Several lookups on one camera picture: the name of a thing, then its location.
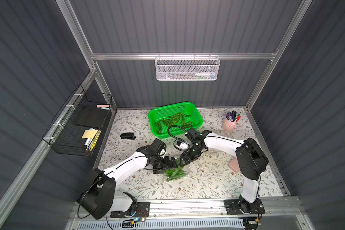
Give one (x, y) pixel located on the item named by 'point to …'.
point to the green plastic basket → (160, 114)
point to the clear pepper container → (178, 172)
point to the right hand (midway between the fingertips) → (184, 164)
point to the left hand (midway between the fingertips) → (172, 169)
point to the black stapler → (129, 135)
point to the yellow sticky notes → (89, 134)
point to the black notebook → (91, 116)
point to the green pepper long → (184, 115)
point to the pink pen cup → (230, 121)
